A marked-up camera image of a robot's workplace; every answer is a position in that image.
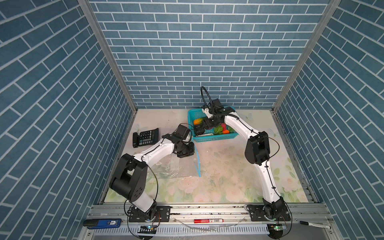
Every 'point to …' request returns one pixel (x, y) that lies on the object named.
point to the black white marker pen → (315, 225)
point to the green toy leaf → (218, 130)
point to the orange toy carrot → (226, 131)
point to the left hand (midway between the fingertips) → (195, 152)
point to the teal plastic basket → (198, 114)
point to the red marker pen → (204, 221)
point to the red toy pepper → (223, 125)
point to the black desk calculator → (145, 138)
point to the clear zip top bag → (171, 172)
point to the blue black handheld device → (102, 223)
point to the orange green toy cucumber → (197, 121)
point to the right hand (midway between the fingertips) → (206, 121)
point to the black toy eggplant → (199, 129)
